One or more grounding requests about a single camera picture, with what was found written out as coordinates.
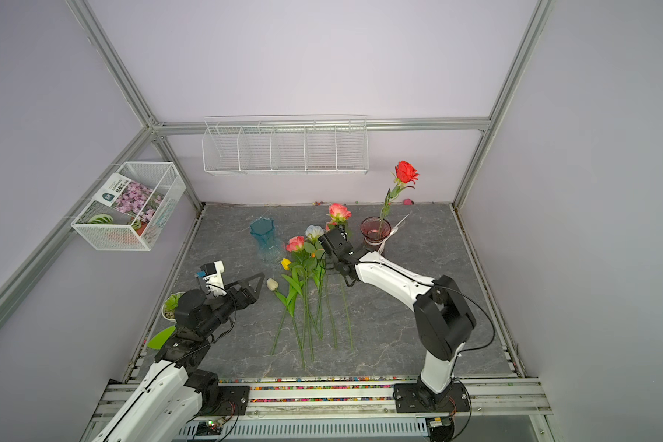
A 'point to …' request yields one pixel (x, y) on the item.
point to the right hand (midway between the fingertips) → (335, 259)
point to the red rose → (405, 173)
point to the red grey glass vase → (375, 229)
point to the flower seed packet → (130, 198)
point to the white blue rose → (315, 233)
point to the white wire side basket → (129, 233)
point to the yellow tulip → (289, 301)
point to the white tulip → (272, 284)
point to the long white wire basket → (293, 145)
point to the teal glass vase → (269, 250)
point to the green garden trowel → (157, 341)
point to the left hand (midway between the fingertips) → (257, 279)
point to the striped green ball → (101, 218)
